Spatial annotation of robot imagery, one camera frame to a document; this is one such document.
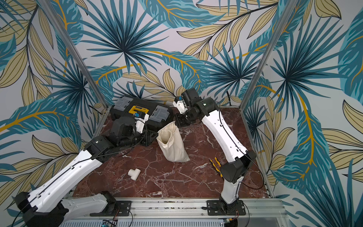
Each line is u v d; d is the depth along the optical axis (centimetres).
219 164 88
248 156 44
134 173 82
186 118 61
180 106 66
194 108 51
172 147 72
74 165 42
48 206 38
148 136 61
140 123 59
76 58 87
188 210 74
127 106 96
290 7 69
